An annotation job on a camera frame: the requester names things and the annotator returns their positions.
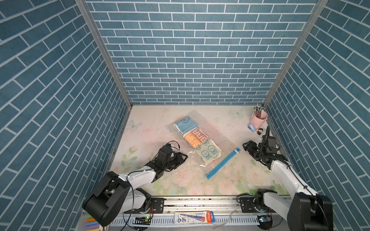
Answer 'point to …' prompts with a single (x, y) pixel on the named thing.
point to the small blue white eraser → (252, 127)
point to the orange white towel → (195, 137)
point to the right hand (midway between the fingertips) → (247, 147)
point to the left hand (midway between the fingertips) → (189, 159)
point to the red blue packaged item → (199, 217)
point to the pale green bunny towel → (208, 151)
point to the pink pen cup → (259, 117)
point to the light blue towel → (185, 125)
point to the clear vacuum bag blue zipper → (229, 148)
